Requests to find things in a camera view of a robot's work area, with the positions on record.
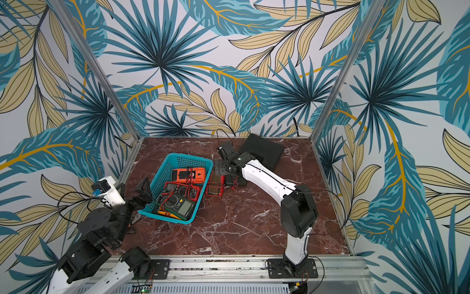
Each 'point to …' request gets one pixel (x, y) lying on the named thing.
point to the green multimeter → (176, 205)
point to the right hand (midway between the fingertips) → (226, 166)
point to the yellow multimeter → (168, 214)
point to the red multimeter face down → (216, 185)
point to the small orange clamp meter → (192, 176)
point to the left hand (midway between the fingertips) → (139, 184)
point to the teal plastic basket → (179, 188)
